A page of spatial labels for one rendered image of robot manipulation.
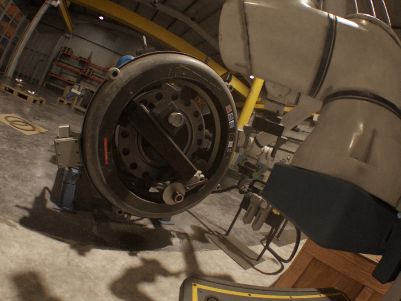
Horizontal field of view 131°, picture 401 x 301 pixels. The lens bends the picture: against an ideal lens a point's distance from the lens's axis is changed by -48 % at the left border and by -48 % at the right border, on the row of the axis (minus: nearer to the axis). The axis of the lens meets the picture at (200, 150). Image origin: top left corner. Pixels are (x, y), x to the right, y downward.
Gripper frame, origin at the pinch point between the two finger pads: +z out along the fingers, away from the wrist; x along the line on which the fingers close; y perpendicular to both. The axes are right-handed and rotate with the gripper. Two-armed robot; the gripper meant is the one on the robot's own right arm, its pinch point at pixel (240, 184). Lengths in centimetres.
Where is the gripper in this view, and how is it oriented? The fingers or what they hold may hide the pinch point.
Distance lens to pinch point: 132.6
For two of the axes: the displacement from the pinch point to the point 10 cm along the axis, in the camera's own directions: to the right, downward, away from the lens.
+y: -9.0, -3.8, -2.0
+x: 1.7, 1.1, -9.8
